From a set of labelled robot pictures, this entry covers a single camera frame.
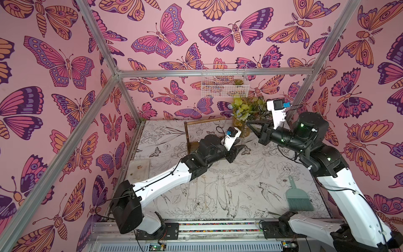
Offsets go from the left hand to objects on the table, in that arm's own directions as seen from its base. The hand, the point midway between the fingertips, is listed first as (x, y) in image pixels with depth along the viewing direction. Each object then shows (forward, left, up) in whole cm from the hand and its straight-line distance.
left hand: (243, 142), depth 68 cm
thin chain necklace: (-14, +17, -32) cm, 39 cm away
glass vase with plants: (+30, -6, -7) cm, 31 cm away
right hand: (-1, 0, +14) cm, 14 cm away
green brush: (-12, -35, -36) cm, 52 cm away
